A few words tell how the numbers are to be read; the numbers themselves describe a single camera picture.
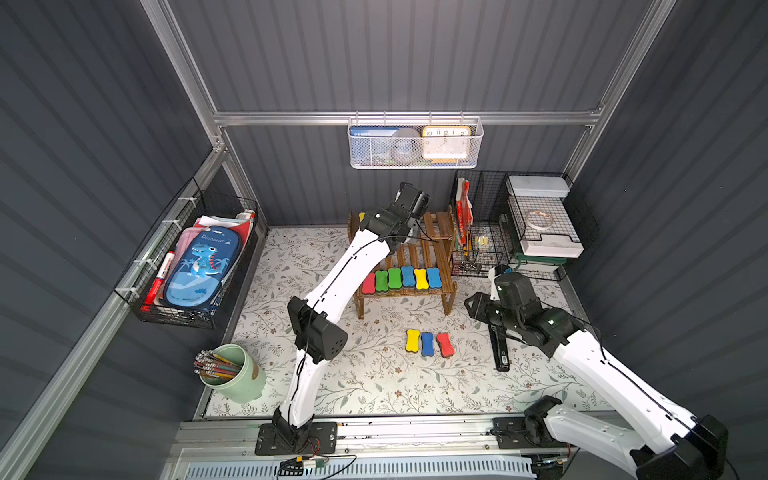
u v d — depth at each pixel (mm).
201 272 641
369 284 828
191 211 771
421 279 848
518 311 560
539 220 947
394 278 850
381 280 846
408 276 860
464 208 1153
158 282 645
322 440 735
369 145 841
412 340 896
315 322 491
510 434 732
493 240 1175
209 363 681
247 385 690
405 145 905
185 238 722
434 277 860
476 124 889
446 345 885
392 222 565
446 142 885
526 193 1024
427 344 886
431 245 967
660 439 392
